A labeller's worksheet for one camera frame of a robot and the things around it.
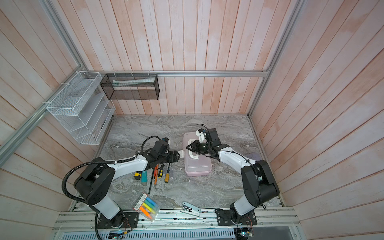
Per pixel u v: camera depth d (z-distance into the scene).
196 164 0.84
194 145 0.80
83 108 0.73
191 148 0.83
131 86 1.04
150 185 0.85
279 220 0.74
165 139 0.85
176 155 0.84
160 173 0.88
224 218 0.73
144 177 0.88
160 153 0.72
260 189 0.45
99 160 0.51
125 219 0.73
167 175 0.88
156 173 0.88
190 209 0.76
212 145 0.70
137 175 0.86
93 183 0.46
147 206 0.77
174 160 0.82
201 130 0.83
